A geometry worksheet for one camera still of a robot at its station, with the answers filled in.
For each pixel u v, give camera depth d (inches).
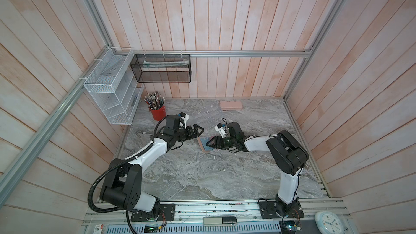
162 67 40.9
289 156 20.5
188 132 30.2
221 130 35.5
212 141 34.2
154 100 38.2
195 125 30.7
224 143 32.5
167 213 28.8
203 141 36.8
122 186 17.0
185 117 32.2
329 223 27.0
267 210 28.8
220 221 26.8
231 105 45.0
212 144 35.6
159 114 41.3
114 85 27.1
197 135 30.0
